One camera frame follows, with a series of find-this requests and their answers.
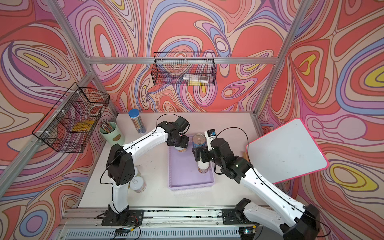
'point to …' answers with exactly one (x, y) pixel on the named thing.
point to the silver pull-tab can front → (137, 184)
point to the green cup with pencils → (111, 134)
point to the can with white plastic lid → (202, 167)
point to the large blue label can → (199, 141)
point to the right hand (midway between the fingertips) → (202, 151)
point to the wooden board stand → (245, 156)
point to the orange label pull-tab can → (179, 149)
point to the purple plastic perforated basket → (183, 172)
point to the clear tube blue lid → (135, 115)
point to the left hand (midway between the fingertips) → (184, 144)
